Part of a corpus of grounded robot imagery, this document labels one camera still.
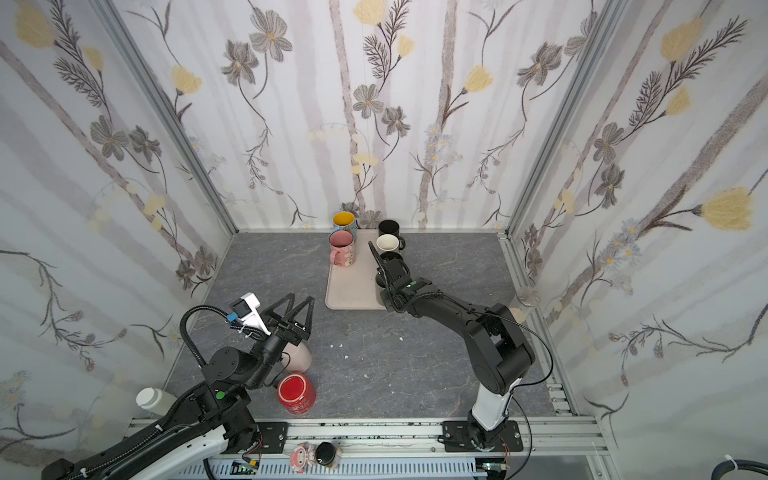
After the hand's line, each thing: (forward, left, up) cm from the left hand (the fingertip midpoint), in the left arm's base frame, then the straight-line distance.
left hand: (298, 292), depth 65 cm
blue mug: (+47, -5, -24) cm, 53 cm away
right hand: (+15, -22, -20) cm, 33 cm away
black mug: (+43, -23, -23) cm, 54 cm away
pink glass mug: (+31, -6, -22) cm, 38 cm away
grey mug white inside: (+34, -23, -22) cm, 46 cm away
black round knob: (-28, -6, -20) cm, 35 cm away
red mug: (-15, +3, -23) cm, 27 cm away
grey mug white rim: (+15, -19, -19) cm, 31 cm away
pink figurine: (-28, 0, -27) cm, 39 cm away
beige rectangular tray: (+22, -9, -32) cm, 40 cm away
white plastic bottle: (-16, +38, -25) cm, 48 cm away
